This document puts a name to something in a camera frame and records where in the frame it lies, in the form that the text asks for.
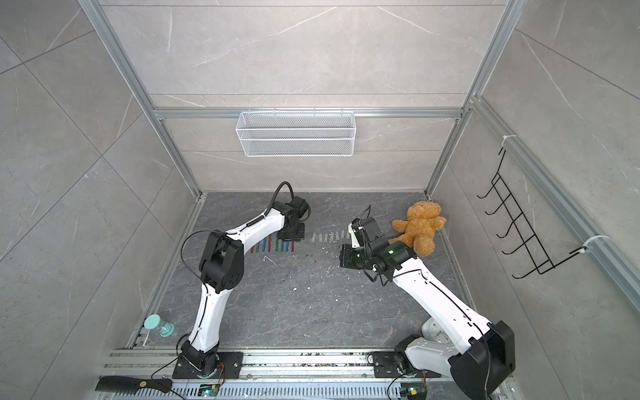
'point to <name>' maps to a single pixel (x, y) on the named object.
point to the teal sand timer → (153, 322)
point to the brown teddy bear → (423, 219)
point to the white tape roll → (431, 330)
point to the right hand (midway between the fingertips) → (343, 257)
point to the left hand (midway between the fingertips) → (300, 234)
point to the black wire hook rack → (532, 246)
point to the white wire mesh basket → (297, 133)
